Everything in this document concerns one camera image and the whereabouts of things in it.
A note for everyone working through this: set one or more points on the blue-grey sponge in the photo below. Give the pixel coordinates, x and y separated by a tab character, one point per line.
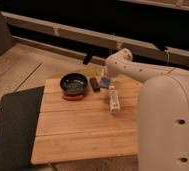
105	82

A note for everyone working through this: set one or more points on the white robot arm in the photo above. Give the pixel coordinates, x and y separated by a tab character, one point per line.
162	112

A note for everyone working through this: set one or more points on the black ceramic bowl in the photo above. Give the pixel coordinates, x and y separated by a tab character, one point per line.
74	84

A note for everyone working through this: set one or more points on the small black block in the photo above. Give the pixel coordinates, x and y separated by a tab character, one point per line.
94	84

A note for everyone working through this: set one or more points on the red coaster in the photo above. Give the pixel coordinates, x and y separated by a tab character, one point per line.
73	98

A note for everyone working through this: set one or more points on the wooden board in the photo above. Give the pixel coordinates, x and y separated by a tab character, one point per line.
85	129

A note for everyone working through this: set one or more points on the dark green mat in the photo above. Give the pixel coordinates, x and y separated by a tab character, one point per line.
19	113

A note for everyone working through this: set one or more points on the black clamp on rail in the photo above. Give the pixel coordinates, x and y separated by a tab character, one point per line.
88	57

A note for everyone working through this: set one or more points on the wooden rail shelf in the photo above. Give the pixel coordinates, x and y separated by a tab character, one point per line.
104	40

